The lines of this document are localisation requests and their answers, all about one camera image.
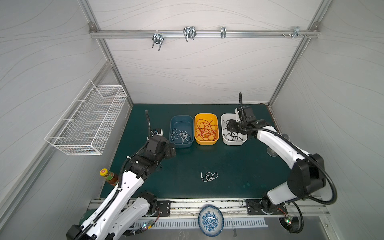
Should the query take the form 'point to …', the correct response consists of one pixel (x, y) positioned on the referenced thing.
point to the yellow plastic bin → (208, 117)
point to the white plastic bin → (226, 116)
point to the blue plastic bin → (181, 130)
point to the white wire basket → (84, 128)
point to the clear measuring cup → (285, 135)
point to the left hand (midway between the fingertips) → (168, 143)
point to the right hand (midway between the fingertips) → (233, 121)
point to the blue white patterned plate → (211, 220)
